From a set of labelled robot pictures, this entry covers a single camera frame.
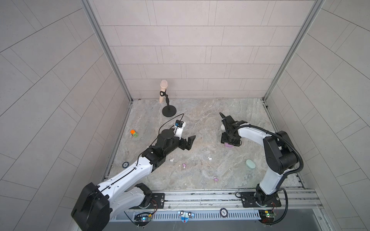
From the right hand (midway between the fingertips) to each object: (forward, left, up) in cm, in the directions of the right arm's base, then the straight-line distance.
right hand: (225, 142), depth 94 cm
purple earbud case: (-5, +1, +6) cm, 8 cm away
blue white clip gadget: (-38, +27, +3) cm, 47 cm away
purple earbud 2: (-22, +10, +1) cm, 24 cm away
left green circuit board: (-38, +47, +3) cm, 61 cm away
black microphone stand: (+27, +38, +5) cm, 47 cm away
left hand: (-3, +22, +20) cm, 29 cm away
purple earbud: (-14, +27, +2) cm, 31 cm away
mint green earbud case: (-16, -11, +2) cm, 19 cm away
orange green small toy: (+8, +60, +6) cm, 61 cm away
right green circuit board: (-40, -11, 0) cm, 42 cm away
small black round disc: (-37, +9, +1) cm, 38 cm away
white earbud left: (-11, +35, +2) cm, 36 cm away
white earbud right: (-11, +12, +2) cm, 16 cm away
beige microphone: (+26, +37, +29) cm, 54 cm away
